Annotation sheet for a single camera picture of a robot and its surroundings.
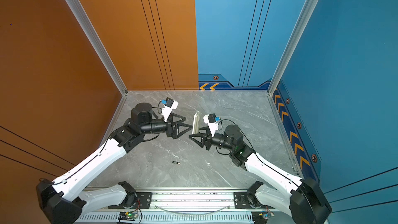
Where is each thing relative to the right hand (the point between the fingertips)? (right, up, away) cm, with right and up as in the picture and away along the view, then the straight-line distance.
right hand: (191, 134), depth 69 cm
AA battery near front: (-10, -18, +16) cm, 26 cm away
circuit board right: (+32, -38, +2) cm, 50 cm away
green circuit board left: (-30, -38, +2) cm, 48 cm away
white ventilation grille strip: (+20, -38, +1) cm, 43 cm away
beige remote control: (+2, +4, -5) cm, 6 cm away
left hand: (-1, +6, -3) cm, 7 cm away
